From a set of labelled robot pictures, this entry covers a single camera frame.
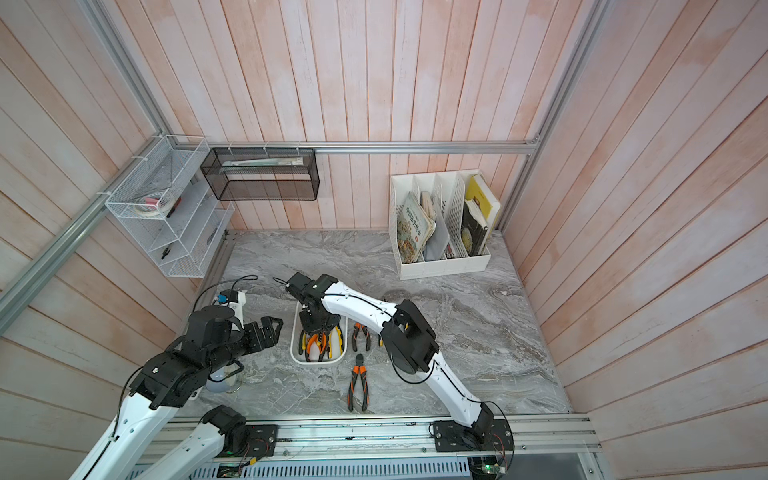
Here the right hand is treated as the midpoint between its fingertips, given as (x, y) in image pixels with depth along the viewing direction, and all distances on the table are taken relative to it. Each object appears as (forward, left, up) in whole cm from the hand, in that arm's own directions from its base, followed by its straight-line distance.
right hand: (315, 329), depth 90 cm
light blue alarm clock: (-23, +8, +26) cm, 36 cm away
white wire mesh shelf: (+14, +33, +26) cm, 44 cm away
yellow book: (+34, -53, +22) cm, 67 cm away
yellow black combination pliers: (-3, -20, -2) cm, 21 cm away
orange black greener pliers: (-3, -1, +1) cm, 4 cm away
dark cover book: (+33, -50, +16) cm, 62 cm away
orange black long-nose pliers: (+2, -13, -2) cm, 13 cm away
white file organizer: (+28, -38, +18) cm, 51 cm away
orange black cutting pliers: (-11, -15, -2) cm, 19 cm away
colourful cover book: (+32, -31, +13) cm, 46 cm away
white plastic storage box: (-4, +5, +2) cm, 7 cm away
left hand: (-8, +7, +16) cm, 20 cm away
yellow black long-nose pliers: (-4, -5, -1) cm, 7 cm away
